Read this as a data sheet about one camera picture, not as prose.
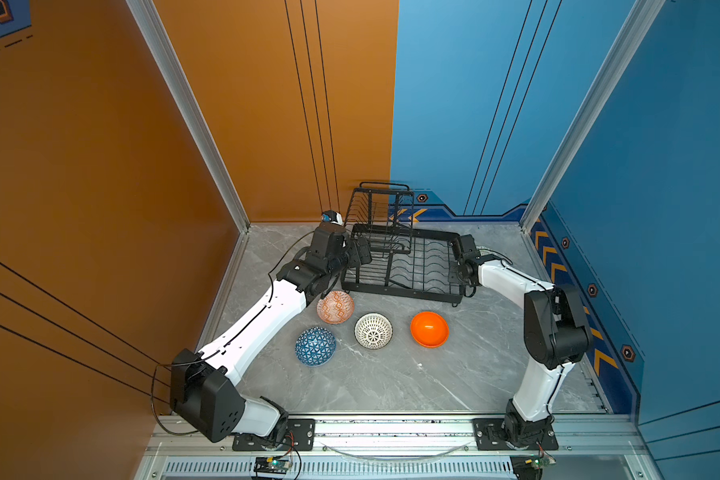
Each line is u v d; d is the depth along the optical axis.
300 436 0.74
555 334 0.50
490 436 0.72
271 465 0.71
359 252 0.69
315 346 0.87
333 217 0.68
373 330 0.89
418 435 0.75
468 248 0.78
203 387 0.40
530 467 0.70
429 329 0.89
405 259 1.08
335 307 0.94
